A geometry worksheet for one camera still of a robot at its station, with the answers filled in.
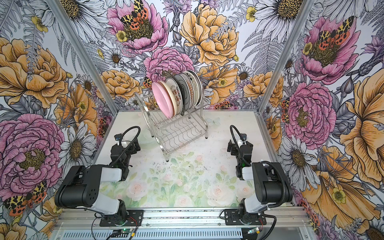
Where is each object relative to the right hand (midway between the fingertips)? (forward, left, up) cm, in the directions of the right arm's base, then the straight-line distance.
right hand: (238, 144), depth 94 cm
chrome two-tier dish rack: (+11, +43, -1) cm, 44 cm away
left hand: (+1, +66, +2) cm, 66 cm away
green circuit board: (-43, +63, -9) cm, 77 cm away
